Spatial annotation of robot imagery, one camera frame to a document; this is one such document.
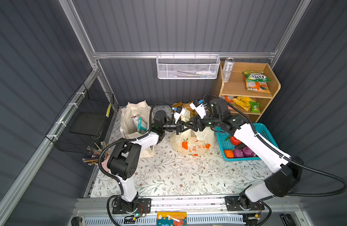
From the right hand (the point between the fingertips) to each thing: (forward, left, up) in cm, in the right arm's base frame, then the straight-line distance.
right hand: (189, 122), depth 73 cm
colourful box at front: (-39, +10, -28) cm, 49 cm away
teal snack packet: (+9, +30, -16) cm, 35 cm away
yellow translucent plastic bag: (-2, -2, -17) cm, 17 cm away
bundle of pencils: (-9, +55, -17) cm, 58 cm away
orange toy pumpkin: (-6, -25, -24) cm, 35 cm away
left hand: (+2, -3, -5) cm, 6 cm away
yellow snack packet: (+26, -39, -11) cm, 48 cm away
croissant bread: (+40, +8, -26) cm, 48 cm away
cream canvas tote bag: (-4, +27, -26) cm, 38 cm away
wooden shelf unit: (+36, -36, -5) cm, 51 cm away
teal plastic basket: (+9, -51, -22) cm, 56 cm away
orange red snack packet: (+26, -29, -10) cm, 41 cm away
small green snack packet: (+21, -45, -11) cm, 51 cm away
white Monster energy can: (+15, +36, -16) cm, 42 cm away
